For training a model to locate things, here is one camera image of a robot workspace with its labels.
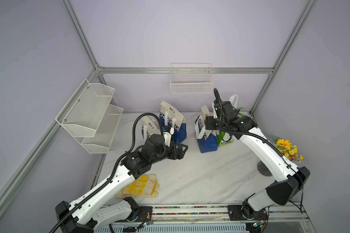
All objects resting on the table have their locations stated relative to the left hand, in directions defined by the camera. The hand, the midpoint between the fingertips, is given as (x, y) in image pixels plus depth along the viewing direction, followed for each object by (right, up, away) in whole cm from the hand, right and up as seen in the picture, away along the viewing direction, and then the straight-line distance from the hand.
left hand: (180, 148), depth 69 cm
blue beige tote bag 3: (+17, +2, +17) cm, 24 cm away
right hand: (+17, +12, +8) cm, 22 cm away
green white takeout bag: (+31, +26, +12) cm, 42 cm away
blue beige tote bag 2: (-6, +17, +21) cm, 28 cm away
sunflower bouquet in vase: (+52, +1, +1) cm, 52 cm away
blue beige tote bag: (-18, +10, +14) cm, 25 cm away
